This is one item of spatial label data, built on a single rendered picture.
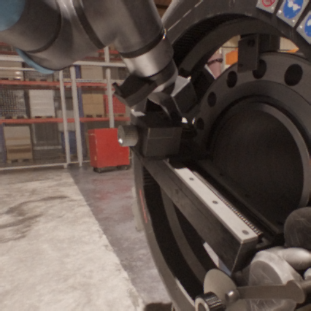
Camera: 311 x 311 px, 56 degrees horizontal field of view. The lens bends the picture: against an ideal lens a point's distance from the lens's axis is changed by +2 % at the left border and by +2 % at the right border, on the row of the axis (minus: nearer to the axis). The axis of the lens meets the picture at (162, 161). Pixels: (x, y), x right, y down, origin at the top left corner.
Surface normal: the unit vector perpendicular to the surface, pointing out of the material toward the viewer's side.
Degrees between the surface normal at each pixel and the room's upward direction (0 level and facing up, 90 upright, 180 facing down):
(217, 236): 90
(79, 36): 132
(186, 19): 90
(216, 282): 90
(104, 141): 90
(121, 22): 140
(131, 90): 49
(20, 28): 145
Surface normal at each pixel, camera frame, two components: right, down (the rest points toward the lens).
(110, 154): 0.52, 0.05
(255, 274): -0.88, 0.09
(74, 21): -0.03, 0.41
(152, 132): 0.44, 0.47
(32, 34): 0.62, 0.79
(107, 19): 0.09, 0.64
